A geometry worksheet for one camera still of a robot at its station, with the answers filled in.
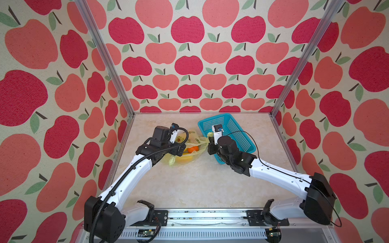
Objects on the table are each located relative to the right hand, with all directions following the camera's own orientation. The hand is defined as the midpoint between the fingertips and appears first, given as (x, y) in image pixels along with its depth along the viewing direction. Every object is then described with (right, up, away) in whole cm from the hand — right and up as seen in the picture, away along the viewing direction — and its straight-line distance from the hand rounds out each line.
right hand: (210, 140), depth 78 cm
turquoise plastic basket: (+18, +6, +29) cm, 35 cm away
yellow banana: (-14, -12, +16) cm, 25 cm away
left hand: (-17, -3, +2) cm, 17 cm away
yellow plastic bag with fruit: (-8, -3, +6) cm, 10 cm away
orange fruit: (-10, -7, +15) cm, 19 cm away
